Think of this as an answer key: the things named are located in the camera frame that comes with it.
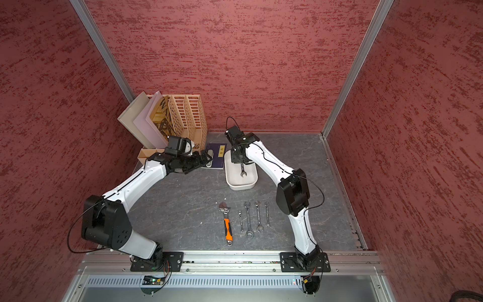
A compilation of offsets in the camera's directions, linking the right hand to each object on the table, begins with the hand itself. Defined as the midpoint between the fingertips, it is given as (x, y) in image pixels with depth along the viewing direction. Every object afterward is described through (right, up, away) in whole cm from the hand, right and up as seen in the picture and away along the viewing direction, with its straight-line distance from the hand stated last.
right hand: (240, 161), depth 90 cm
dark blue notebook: (-14, +5, +20) cm, 25 cm away
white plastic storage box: (-4, -6, +11) cm, 13 cm away
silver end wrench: (+13, -21, 0) cm, 25 cm away
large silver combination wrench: (+4, -32, -9) cm, 34 cm away
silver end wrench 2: (+1, -4, -3) cm, 5 cm away
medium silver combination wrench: (+9, -30, -7) cm, 32 cm away
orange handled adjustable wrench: (-7, -22, -2) cm, 24 cm away
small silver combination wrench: (0, -28, -5) cm, 28 cm away
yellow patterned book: (-43, +23, +12) cm, 51 cm away
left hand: (-17, -1, -4) cm, 18 cm away
